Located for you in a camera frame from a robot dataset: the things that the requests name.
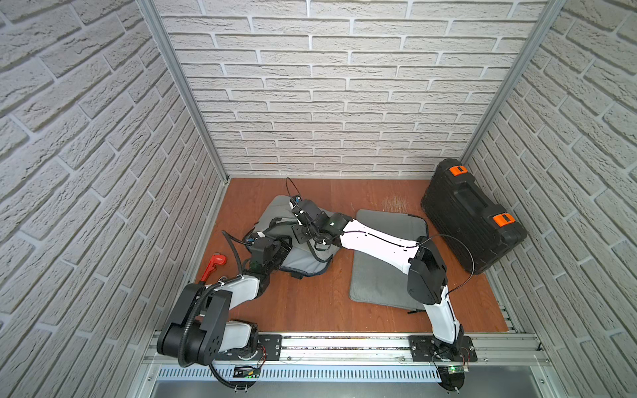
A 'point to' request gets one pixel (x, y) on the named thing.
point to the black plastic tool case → (473, 227)
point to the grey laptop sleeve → (376, 278)
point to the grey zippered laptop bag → (276, 219)
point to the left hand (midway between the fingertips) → (292, 237)
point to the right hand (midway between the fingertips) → (301, 224)
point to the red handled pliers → (216, 259)
